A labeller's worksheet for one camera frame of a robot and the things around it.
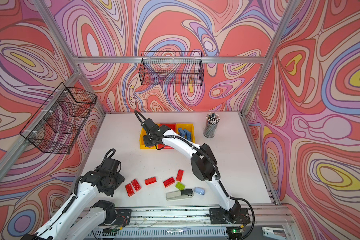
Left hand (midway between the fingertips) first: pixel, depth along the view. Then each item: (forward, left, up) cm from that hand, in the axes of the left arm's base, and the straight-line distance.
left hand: (122, 180), depth 82 cm
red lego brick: (-1, -7, -3) cm, 7 cm away
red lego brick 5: (+4, -32, -3) cm, 32 cm away
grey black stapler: (-7, -32, 0) cm, 33 cm away
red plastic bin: (+32, -27, +8) cm, 43 cm away
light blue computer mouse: (-5, -43, -2) cm, 43 cm away
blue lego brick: (+34, -35, 0) cm, 49 cm away
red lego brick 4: (0, -25, -3) cm, 25 cm away
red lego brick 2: (-4, -4, -2) cm, 6 cm away
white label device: (-24, -76, -2) cm, 79 cm away
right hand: (+20, -14, +6) cm, 25 cm away
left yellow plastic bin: (+25, -7, +2) cm, 26 cm away
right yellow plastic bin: (+38, -38, 0) cm, 54 cm away
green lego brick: (-2, -32, -3) cm, 32 cm away
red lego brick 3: (+1, -15, -3) cm, 15 cm away
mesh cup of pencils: (+33, -52, +13) cm, 63 cm away
